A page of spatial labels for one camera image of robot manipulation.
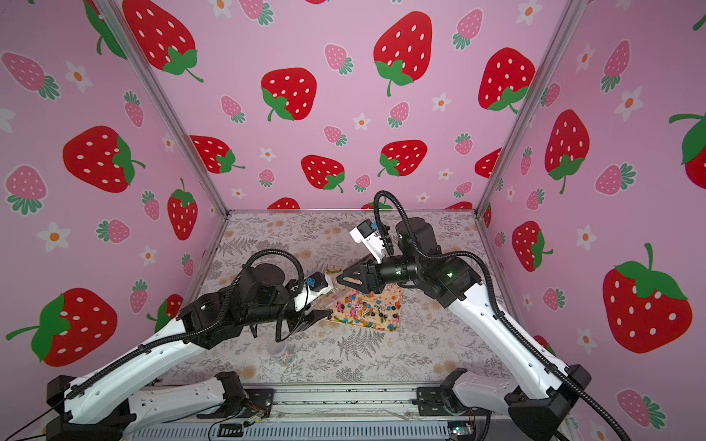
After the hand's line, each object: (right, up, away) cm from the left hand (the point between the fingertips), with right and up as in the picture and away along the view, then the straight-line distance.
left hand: (328, 298), depth 65 cm
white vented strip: (-8, -36, +5) cm, 38 cm away
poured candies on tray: (+14, -10, +26) cm, 32 cm away
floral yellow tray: (+10, -10, +26) cm, 30 cm away
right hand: (+3, +5, -6) cm, 8 cm away
